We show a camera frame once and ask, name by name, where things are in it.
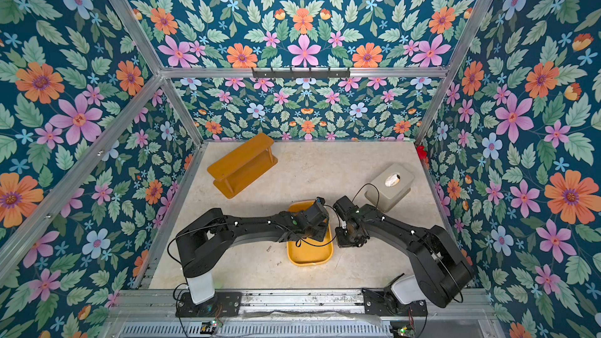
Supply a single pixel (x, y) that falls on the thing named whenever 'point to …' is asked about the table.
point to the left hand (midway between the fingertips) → (327, 228)
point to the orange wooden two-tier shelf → (241, 167)
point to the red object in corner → (421, 152)
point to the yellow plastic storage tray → (307, 250)
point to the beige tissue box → (390, 187)
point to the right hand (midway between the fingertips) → (343, 241)
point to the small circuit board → (206, 328)
